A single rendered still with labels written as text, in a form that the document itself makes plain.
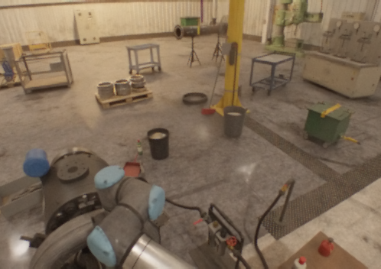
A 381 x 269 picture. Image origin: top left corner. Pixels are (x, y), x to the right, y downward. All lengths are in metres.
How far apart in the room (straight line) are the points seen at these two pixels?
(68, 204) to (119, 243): 1.04
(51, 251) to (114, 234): 0.79
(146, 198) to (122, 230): 0.11
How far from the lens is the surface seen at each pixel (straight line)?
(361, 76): 6.28
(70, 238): 1.28
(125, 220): 0.58
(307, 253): 1.81
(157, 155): 3.14
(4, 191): 3.41
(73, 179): 1.66
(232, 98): 4.46
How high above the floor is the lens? 1.89
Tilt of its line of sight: 30 degrees down
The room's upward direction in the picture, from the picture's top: 1 degrees counter-clockwise
